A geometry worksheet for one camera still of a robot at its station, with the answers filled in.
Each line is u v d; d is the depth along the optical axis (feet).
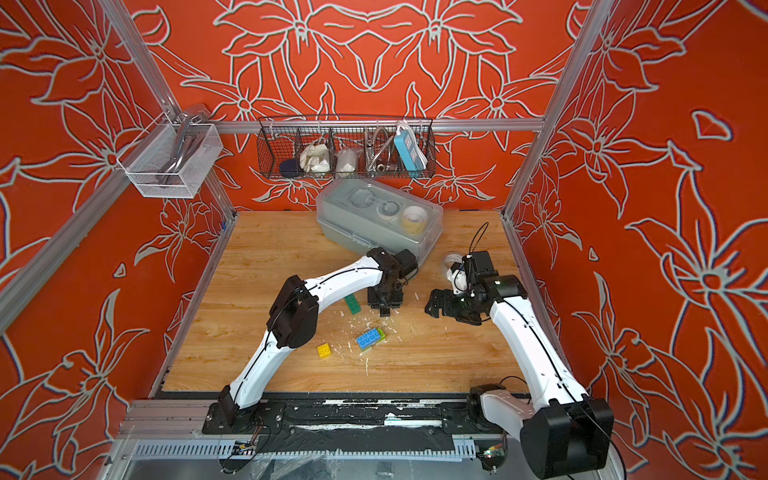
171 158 2.72
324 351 2.73
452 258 3.39
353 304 3.03
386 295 2.55
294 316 1.84
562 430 1.24
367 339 2.66
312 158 3.03
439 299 2.29
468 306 2.08
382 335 2.73
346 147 3.14
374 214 3.21
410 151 2.87
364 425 2.39
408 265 2.55
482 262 2.01
